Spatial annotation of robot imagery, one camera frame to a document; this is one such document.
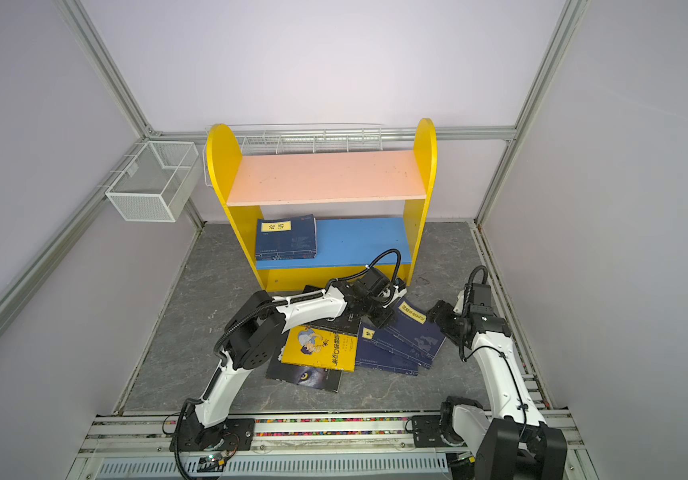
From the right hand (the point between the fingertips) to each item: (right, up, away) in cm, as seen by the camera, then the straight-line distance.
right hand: (438, 321), depth 84 cm
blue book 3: (-7, -2, +7) cm, 11 cm away
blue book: (-44, +24, +7) cm, 51 cm away
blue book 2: (-46, +19, +5) cm, 50 cm away
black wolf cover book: (-37, -15, -1) cm, 40 cm away
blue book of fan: (-19, -10, +1) cm, 21 cm away
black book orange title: (-26, -2, +7) cm, 27 cm away
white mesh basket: (-89, +42, +13) cm, 99 cm away
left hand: (-12, -1, +6) cm, 14 cm away
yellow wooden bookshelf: (-35, +30, +13) cm, 48 cm away
